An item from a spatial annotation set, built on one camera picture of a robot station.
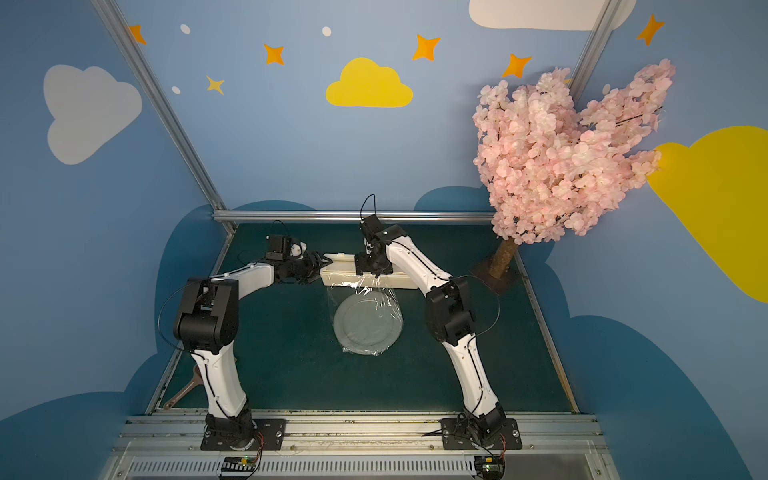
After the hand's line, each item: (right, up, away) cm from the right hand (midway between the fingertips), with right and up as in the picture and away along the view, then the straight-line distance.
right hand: (368, 268), depth 97 cm
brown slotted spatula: (-46, -30, -16) cm, 57 cm away
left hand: (-13, +2, +3) cm, 14 cm away
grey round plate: (0, -18, -2) cm, 18 cm away
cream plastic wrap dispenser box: (-10, 0, +2) cm, 10 cm away
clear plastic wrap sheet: (-11, -9, +2) cm, 14 cm away
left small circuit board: (-31, -48, -23) cm, 62 cm away
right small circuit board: (+32, -49, -23) cm, 63 cm away
